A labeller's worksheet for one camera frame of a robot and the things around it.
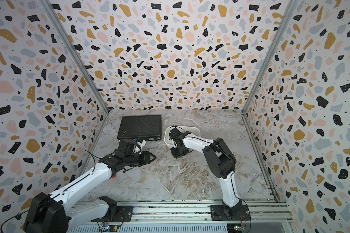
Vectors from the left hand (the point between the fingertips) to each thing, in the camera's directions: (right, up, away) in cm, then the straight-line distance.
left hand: (154, 157), depth 81 cm
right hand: (+11, -2, +15) cm, 19 cm away
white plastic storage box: (+24, +14, +23) cm, 36 cm away
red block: (-12, -2, -22) cm, 25 cm away
